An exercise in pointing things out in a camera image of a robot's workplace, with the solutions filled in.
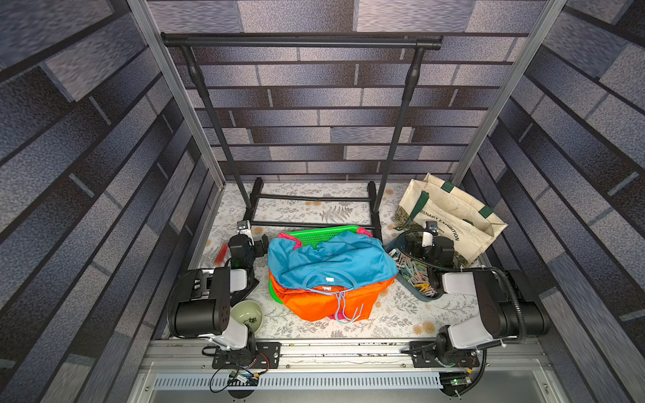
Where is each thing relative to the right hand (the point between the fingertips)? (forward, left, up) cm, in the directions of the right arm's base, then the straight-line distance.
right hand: (420, 234), depth 94 cm
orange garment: (-28, +38, +3) cm, 47 cm away
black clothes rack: (+28, +72, -3) cm, 77 cm away
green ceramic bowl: (-30, +61, -2) cm, 68 cm away
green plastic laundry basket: (-4, +42, +2) cm, 42 cm away
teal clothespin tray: (-15, +4, -4) cm, 16 cm away
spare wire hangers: (-32, +31, +7) cm, 45 cm away
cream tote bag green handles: (-6, -9, +16) cm, 20 cm away
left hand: (-2, +64, +2) cm, 64 cm away
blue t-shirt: (-13, +34, +3) cm, 36 cm away
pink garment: (-6, +47, 0) cm, 47 cm away
